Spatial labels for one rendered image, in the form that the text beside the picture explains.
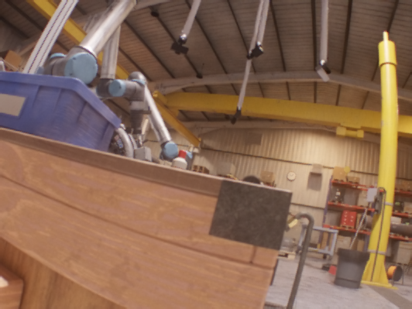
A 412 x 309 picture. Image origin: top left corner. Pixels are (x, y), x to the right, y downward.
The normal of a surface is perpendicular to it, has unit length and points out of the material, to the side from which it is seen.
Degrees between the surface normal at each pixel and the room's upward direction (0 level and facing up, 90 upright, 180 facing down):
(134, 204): 90
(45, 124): 90
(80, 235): 90
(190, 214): 90
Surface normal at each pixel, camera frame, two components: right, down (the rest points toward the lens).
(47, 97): -0.12, -0.26
